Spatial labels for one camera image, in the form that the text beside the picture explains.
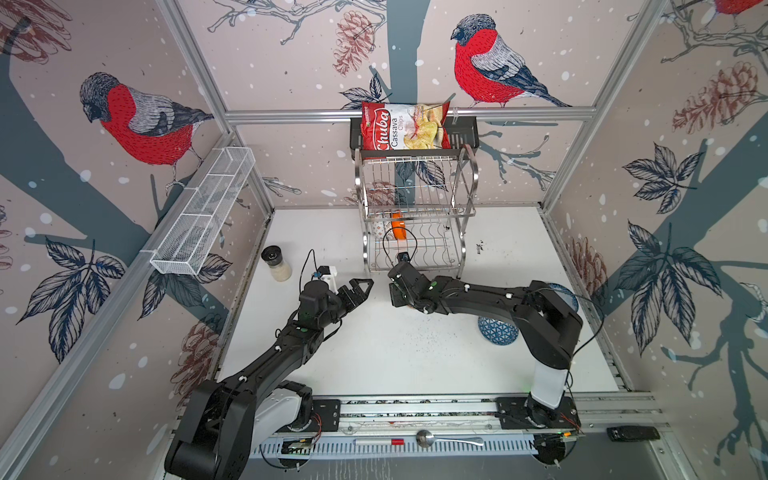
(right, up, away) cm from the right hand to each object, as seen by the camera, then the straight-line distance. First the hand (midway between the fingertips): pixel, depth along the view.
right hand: (394, 295), depth 91 cm
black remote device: (+55, -27, -23) cm, 65 cm away
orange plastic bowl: (+2, +19, +11) cm, 22 cm away
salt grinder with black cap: (-38, +12, +2) cm, 40 cm away
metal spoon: (+7, -29, -22) cm, 37 cm away
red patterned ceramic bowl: (+3, 0, -4) cm, 5 cm away
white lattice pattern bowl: (-2, +22, +7) cm, 23 cm away
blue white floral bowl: (+55, 0, +2) cm, 55 cm away
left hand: (-8, +4, -9) cm, 12 cm away
